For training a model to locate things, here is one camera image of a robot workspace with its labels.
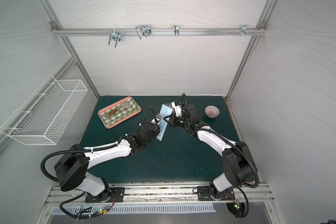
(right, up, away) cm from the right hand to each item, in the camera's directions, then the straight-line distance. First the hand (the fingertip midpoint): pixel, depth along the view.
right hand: (163, 118), depth 82 cm
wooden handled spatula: (-34, +9, +32) cm, 47 cm away
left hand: (-6, -3, +2) cm, 7 cm away
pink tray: (-43, +9, +33) cm, 55 cm away
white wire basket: (-58, +1, -13) cm, 60 cm away
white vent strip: (-46, -47, -11) cm, 66 cm away
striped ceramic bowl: (+37, +4, +26) cm, 45 cm away
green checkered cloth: (-41, +1, +26) cm, 48 cm away
